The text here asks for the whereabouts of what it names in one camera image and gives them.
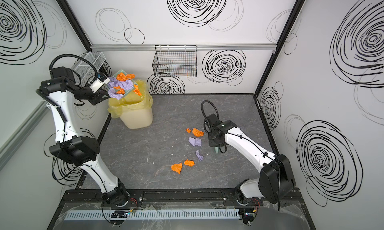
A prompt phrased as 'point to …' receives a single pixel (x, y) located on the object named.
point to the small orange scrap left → (188, 130)
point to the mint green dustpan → (129, 90)
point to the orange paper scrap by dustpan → (136, 90)
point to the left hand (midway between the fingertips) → (106, 93)
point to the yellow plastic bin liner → (131, 101)
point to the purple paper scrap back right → (194, 141)
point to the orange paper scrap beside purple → (189, 163)
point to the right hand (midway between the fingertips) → (213, 143)
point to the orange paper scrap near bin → (197, 132)
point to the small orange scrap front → (177, 167)
